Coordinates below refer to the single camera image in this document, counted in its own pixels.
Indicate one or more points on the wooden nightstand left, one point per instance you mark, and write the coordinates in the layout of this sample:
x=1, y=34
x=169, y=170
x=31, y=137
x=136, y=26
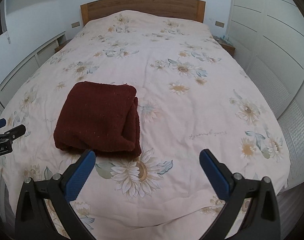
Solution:
x=61, y=46

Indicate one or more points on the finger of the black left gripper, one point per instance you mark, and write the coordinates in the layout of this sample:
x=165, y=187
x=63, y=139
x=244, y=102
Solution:
x=15, y=133

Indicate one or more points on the white louvered wardrobe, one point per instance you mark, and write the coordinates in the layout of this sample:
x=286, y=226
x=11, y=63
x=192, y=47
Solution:
x=268, y=36

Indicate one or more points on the white low shelf unit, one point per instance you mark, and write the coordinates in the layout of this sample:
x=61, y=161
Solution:
x=26, y=68

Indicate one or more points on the beige wall switch left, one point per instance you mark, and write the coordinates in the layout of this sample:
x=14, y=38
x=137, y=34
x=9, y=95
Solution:
x=76, y=24

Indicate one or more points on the beige wall switch right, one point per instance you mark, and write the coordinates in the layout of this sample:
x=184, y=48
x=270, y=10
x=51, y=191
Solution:
x=219, y=24

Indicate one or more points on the dark red knit sweater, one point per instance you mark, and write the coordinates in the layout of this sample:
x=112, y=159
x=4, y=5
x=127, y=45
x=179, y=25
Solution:
x=102, y=118

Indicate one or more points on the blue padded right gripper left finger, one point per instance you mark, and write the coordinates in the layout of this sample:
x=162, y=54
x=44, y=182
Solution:
x=69, y=184

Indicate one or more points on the beige wall switch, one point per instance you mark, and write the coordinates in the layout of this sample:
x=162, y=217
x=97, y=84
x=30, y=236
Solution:
x=219, y=24
x=76, y=24

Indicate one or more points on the wooden headboard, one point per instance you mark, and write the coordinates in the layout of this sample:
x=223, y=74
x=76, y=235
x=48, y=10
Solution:
x=185, y=9

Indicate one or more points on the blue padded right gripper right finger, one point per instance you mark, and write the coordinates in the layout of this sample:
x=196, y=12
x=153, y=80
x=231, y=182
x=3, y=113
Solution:
x=220, y=177

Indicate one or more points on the floral pink bed cover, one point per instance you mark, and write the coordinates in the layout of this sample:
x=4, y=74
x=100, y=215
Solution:
x=191, y=94

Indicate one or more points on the wooden nightstand right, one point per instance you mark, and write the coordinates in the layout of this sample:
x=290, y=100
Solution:
x=226, y=45

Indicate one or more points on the wooden nightstand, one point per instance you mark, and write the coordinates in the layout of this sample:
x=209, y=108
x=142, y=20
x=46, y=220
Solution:
x=61, y=46
x=226, y=45

